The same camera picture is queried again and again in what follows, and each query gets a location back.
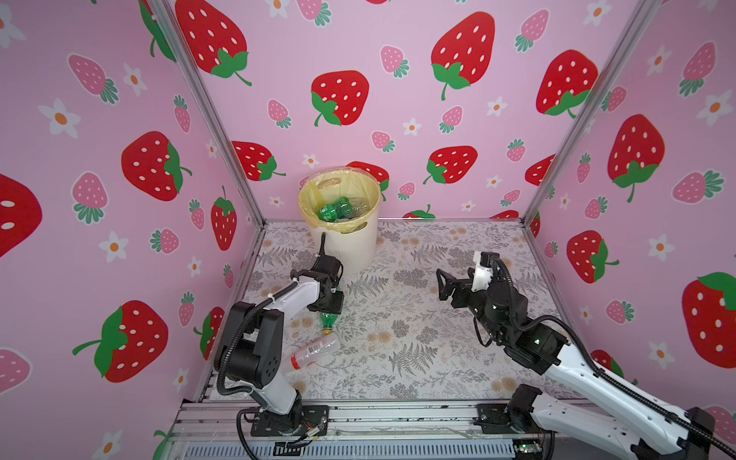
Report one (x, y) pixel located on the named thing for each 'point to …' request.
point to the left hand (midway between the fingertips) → (332, 305)
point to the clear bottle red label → (305, 356)
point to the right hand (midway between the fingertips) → (451, 270)
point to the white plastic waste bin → (355, 250)
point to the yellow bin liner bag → (330, 185)
